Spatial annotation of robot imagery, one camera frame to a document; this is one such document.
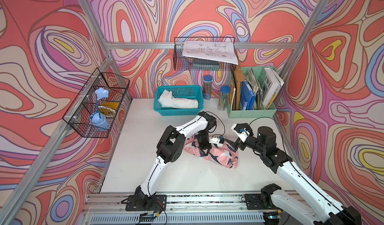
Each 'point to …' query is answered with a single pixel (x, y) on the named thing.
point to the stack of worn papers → (251, 78)
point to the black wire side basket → (94, 109)
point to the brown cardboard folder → (239, 77)
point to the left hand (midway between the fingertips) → (206, 152)
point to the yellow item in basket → (108, 108)
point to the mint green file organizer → (260, 72)
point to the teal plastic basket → (194, 92)
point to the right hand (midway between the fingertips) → (233, 133)
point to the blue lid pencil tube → (207, 87)
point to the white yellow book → (275, 82)
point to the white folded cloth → (167, 100)
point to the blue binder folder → (247, 96)
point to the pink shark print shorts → (224, 154)
